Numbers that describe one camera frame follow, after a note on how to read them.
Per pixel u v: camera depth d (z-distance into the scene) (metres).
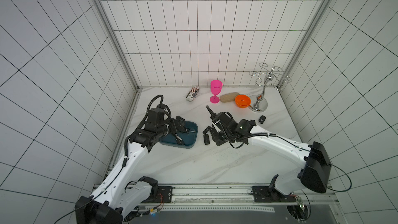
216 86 1.01
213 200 0.72
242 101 1.07
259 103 1.09
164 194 0.73
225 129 0.59
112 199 0.39
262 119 1.00
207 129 0.95
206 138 0.90
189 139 0.91
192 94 1.11
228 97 1.10
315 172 0.39
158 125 0.58
